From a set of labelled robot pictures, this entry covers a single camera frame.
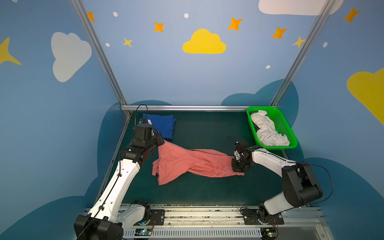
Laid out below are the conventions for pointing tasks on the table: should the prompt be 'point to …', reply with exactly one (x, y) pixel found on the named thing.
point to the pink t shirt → (173, 162)
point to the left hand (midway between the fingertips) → (163, 134)
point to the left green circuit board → (143, 232)
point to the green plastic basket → (282, 125)
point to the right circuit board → (268, 233)
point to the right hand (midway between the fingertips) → (236, 168)
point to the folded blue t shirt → (164, 124)
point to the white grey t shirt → (267, 134)
